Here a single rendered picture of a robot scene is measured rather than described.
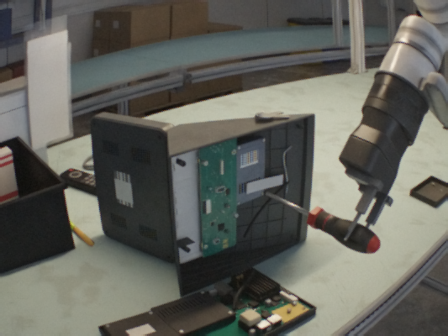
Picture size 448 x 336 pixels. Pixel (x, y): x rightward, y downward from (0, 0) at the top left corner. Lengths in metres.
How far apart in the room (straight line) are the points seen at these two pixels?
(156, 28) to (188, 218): 3.62
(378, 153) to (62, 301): 0.47
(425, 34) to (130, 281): 0.54
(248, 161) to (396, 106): 0.28
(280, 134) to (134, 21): 3.43
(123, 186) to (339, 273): 0.34
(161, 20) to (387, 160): 3.83
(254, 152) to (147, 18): 3.52
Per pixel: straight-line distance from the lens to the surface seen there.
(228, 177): 0.70
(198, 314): 0.65
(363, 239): 0.50
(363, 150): 0.51
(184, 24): 4.42
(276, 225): 0.82
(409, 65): 0.55
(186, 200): 0.68
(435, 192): 1.07
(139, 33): 4.18
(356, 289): 0.74
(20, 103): 1.05
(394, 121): 0.52
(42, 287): 0.76
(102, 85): 2.12
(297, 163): 0.79
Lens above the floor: 1.44
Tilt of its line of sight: 23 degrees down
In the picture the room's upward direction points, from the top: 1 degrees counter-clockwise
